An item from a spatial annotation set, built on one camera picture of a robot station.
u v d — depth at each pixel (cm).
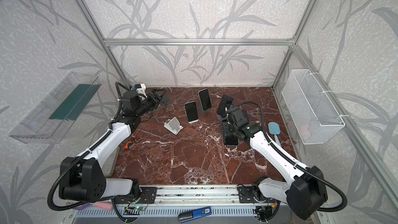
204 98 109
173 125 92
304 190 38
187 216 64
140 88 75
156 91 74
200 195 75
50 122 64
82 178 41
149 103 72
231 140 94
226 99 96
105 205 69
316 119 60
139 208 70
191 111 94
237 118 61
